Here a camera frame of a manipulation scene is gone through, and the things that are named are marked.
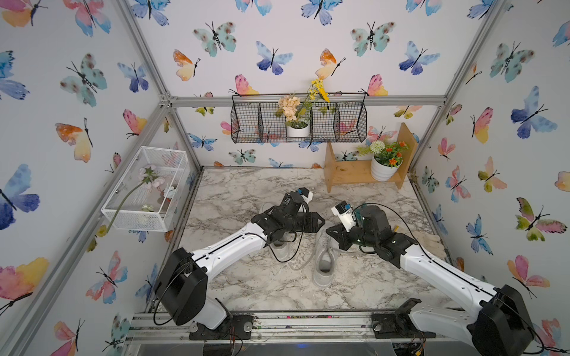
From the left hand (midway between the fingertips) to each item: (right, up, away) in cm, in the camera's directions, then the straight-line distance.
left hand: (324, 220), depth 78 cm
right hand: (+2, -3, 0) cm, 3 cm away
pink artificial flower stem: (-58, +15, -5) cm, 60 cm away
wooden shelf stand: (+11, +19, +31) cm, 38 cm away
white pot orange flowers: (+30, +25, +20) cm, 43 cm away
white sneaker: (-15, -12, +4) cm, 20 cm away
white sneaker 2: (+1, -14, +5) cm, 15 cm away
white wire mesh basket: (-53, +6, -11) cm, 54 cm away
